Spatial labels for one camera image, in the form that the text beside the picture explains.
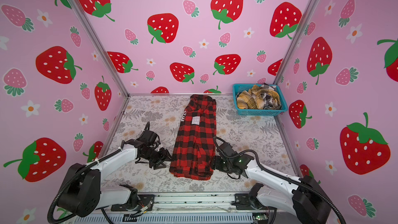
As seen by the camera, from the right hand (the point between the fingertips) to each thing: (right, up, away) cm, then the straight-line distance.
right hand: (212, 165), depth 82 cm
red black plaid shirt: (-10, +2, +6) cm, 12 cm away
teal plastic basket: (+22, +46, +34) cm, 61 cm away
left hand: (-22, +2, +1) cm, 22 cm away
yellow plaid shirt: (+32, +38, +25) cm, 56 cm away
